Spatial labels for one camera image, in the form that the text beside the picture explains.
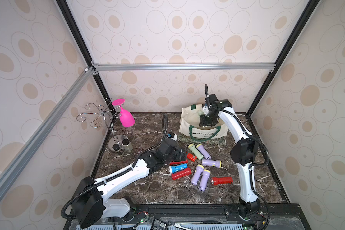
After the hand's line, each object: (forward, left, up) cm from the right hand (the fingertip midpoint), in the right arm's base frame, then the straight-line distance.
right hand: (209, 123), depth 94 cm
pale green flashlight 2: (-13, +10, -11) cm, 19 cm away
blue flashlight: (-28, +23, -10) cm, 38 cm away
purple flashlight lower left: (-30, +8, -12) cm, 33 cm away
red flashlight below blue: (-29, +14, -12) cm, 34 cm away
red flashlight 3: (-33, -2, -12) cm, 36 cm away
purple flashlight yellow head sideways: (-23, -4, -11) cm, 26 cm away
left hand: (-24, +14, +3) cm, 28 cm away
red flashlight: (-19, +11, -12) cm, 25 cm away
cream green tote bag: (-8, +13, +6) cm, 17 cm away
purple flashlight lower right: (-31, +3, -12) cm, 34 cm away
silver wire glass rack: (-14, +60, -4) cm, 62 cm away
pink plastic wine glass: (-6, +51, +10) cm, 53 cm away
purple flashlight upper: (-13, +4, -12) cm, 18 cm away
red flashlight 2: (-22, +20, -14) cm, 33 cm away
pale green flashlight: (+4, +6, +6) cm, 9 cm away
